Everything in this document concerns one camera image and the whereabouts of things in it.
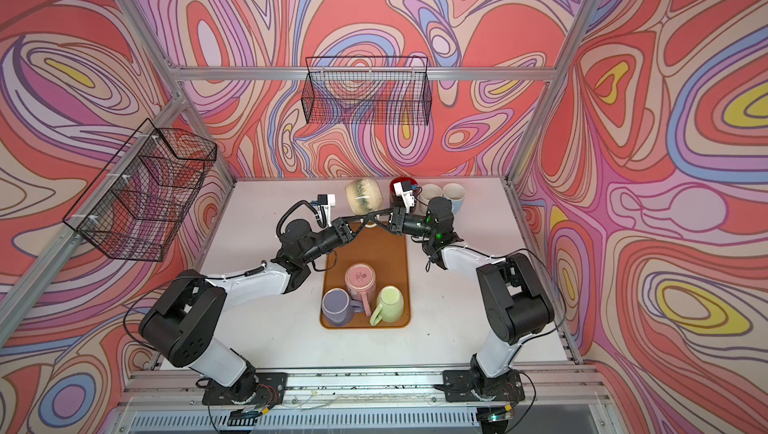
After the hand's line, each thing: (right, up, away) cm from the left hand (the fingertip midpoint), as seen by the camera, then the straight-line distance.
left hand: (372, 220), depth 77 cm
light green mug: (+5, -23, 0) cm, 23 cm away
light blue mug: (+28, +9, +27) cm, 40 cm away
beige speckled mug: (-2, +6, -2) cm, 7 cm away
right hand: (0, -1, +2) cm, 2 cm away
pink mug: (-3, -17, +3) cm, 18 cm away
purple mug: (-9, -23, +2) cm, 25 cm away
